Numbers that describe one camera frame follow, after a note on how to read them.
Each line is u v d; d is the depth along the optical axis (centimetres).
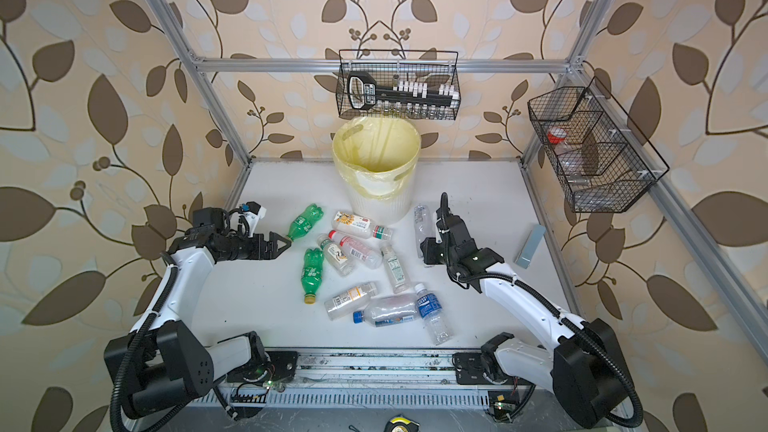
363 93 84
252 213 74
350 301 81
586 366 39
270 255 72
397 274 85
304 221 96
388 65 89
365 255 89
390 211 102
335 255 89
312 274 85
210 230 64
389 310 82
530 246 92
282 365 74
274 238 74
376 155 105
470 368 72
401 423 65
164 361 40
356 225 96
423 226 85
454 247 63
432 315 79
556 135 81
